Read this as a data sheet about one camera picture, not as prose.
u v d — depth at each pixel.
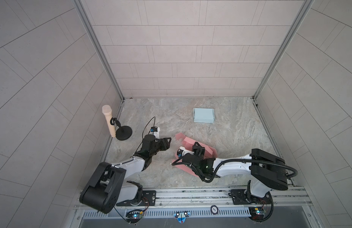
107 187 0.42
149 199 0.71
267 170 0.45
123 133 0.94
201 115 1.03
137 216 0.65
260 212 0.68
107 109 0.74
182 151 0.72
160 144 0.77
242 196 0.71
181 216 0.65
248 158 0.47
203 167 0.62
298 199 0.71
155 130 0.77
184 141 0.82
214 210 0.68
